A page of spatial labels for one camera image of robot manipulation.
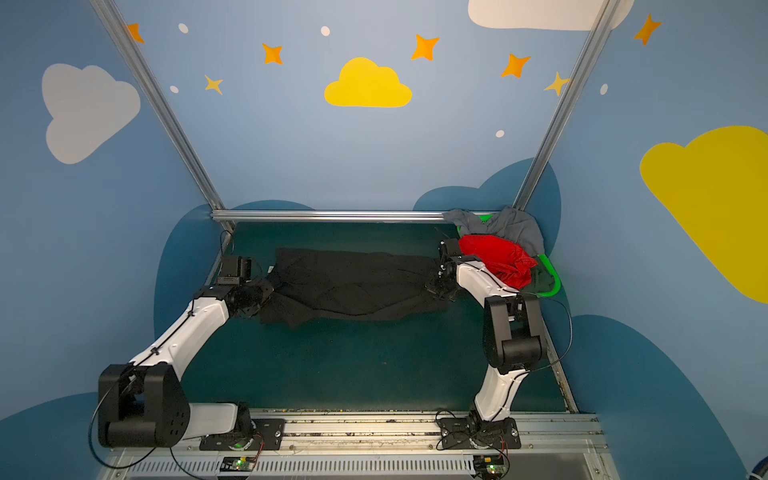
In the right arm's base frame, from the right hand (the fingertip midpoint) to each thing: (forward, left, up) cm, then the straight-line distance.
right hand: (432, 288), depth 96 cm
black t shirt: (+1, +42, -4) cm, 43 cm away
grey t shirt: (+29, -30, +3) cm, 42 cm away
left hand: (-7, +48, +7) cm, 49 cm away
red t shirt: (+10, -25, +4) cm, 27 cm away
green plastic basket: (+32, -21, +2) cm, 38 cm away
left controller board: (-49, +49, -6) cm, 69 cm away
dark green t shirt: (+1, -33, +5) cm, 34 cm away
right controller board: (-46, -13, -7) cm, 48 cm away
